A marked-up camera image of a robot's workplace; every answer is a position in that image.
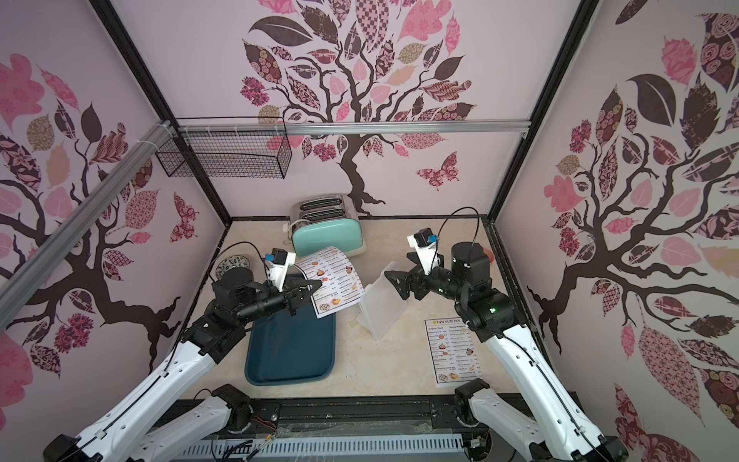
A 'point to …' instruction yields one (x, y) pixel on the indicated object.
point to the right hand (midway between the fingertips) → (401, 261)
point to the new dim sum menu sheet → (341, 285)
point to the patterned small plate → (232, 262)
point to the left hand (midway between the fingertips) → (322, 289)
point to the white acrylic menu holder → (381, 303)
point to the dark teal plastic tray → (287, 349)
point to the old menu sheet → (453, 351)
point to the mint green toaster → (319, 221)
